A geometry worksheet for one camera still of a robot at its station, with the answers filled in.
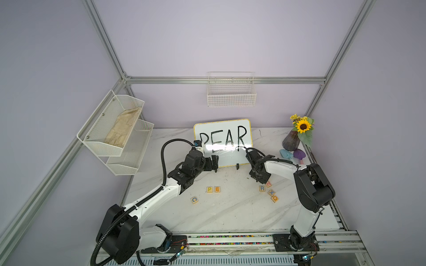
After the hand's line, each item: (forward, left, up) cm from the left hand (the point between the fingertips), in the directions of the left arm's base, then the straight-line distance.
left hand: (209, 159), depth 83 cm
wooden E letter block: (-9, -4, -17) cm, 20 cm away
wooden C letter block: (-15, +8, -17) cm, 24 cm away
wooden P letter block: (-9, 0, -17) cm, 19 cm away
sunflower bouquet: (+18, -52, +6) cm, 56 cm away
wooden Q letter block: (-14, -34, -16) cm, 41 cm away
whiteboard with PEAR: (+18, -10, -5) cm, 21 cm away
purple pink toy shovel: (+14, -57, -16) cm, 61 cm away
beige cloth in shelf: (+5, +43, +13) cm, 45 cm away
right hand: (-1, -25, -18) cm, 31 cm away
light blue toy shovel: (+14, -48, -16) cm, 53 cm away
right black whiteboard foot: (+5, -16, -16) cm, 23 cm away
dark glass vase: (+21, -52, -11) cm, 57 cm away
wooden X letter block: (-11, -33, -16) cm, 39 cm away
